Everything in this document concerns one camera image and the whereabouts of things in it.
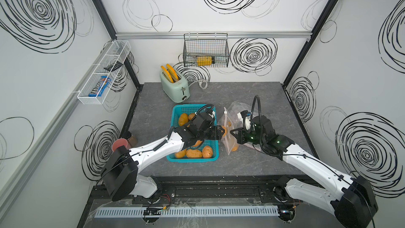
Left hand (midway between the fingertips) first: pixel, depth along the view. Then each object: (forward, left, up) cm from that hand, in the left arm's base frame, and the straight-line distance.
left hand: (220, 131), depth 79 cm
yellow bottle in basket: (+34, +8, +19) cm, 39 cm away
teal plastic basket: (+18, +25, -6) cm, 32 cm away
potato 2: (-9, +20, -9) cm, 24 cm away
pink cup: (-5, +51, -5) cm, 52 cm away
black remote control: (+26, +54, +20) cm, 63 cm away
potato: (0, -3, +2) cm, 3 cm away
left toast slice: (+37, +33, +5) cm, 50 cm away
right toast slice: (+38, +29, +5) cm, 49 cm away
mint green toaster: (+29, +25, -2) cm, 38 cm away
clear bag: (+24, -12, -13) cm, 30 cm away
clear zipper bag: (+4, -4, +2) cm, 6 cm away
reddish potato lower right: (-8, +6, -7) cm, 12 cm away
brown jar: (-2, +47, -9) cm, 48 cm away
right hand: (-1, -6, +2) cm, 6 cm away
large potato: (-4, -9, -10) cm, 14 cm away
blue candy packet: (+8, +56, +20) cm, 60 cm away
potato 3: (-8, +13, -10) cm, 19 cm away
